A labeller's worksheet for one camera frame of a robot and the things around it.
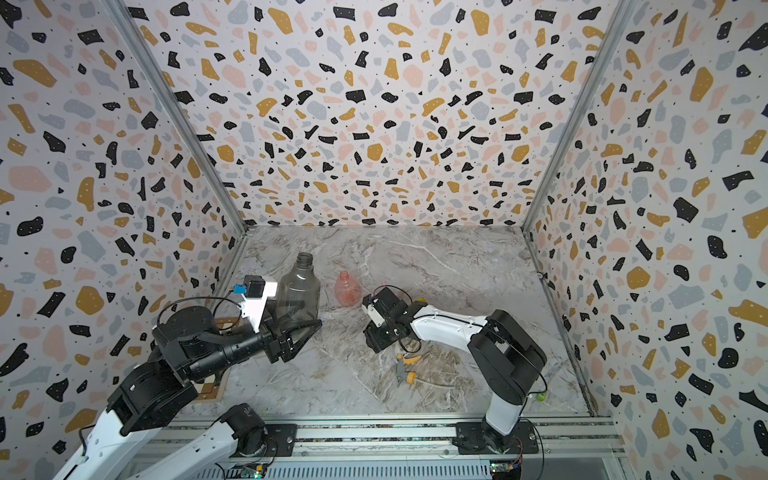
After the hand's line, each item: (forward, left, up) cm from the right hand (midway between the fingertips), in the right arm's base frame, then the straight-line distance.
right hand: (376, 338), depth 88 cm
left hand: (-11, +8, +32) cm, 35 cm away
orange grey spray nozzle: (-9, -8, -2) cm, 12 cm away
